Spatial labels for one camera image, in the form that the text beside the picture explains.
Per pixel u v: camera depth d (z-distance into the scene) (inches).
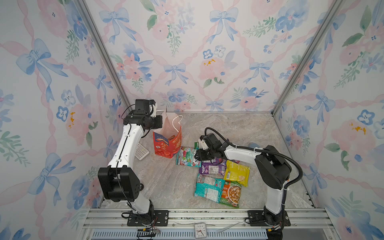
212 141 29.4
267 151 20.9
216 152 28.0
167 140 30.8
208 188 31.6
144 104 24.6
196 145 39.4
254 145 39.2
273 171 19.5
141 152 38.1
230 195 31.5
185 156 36.4
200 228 27.7
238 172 33.8
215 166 34.6
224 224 28.9
